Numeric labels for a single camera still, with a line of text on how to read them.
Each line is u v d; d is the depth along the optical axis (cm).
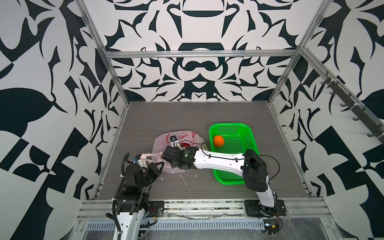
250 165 53
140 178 62
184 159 57
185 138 83
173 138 71
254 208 74
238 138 99
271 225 71
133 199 56
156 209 73
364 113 55
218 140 92
